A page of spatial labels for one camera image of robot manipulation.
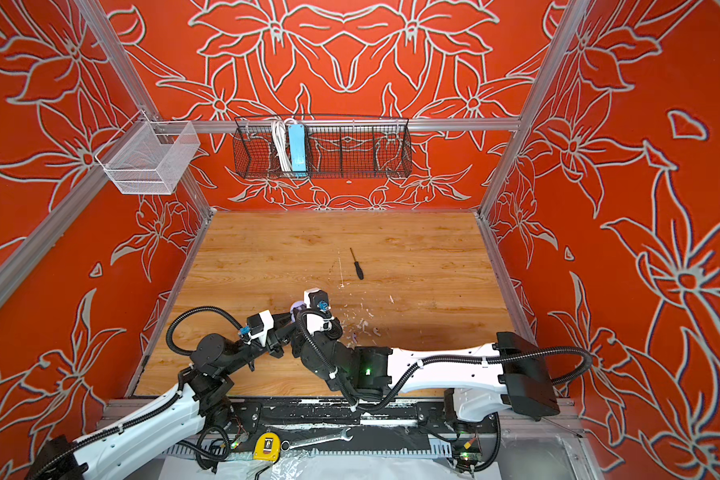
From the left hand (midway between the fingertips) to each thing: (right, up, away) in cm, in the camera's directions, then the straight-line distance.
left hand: (300, 313), depth 67 cm
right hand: (-2, +1, -3) cm, 3 cm away
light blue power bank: (-5, +45, +23) cm, 51 cm away
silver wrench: (-4, -32, +2) cm, 32 cm away
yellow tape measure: (-8, -31, 0) cm, 32 cm away
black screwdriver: (+14, +6, +34) cm, 37 cm away
